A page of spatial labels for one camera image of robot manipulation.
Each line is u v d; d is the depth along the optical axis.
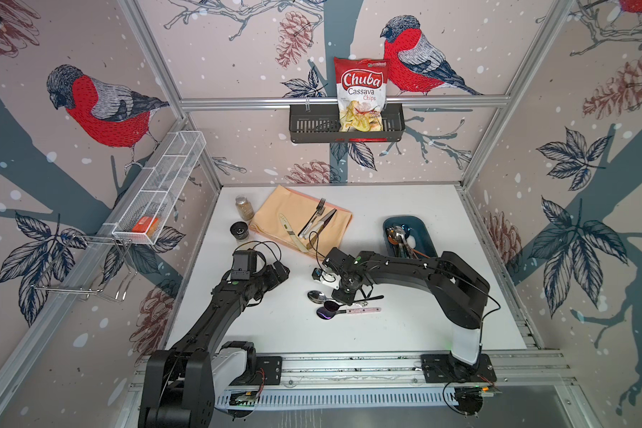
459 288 0.50
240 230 0.92
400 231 1.00
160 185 0.80
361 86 0.83
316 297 0.85
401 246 0.98
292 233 1.04
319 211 1.11
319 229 1.04
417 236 1.03
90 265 0.57
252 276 0.73
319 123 0.95
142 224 0.67
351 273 0.66
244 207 1.04
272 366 0.74
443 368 0.73
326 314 0.82
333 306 0.83
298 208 1.15
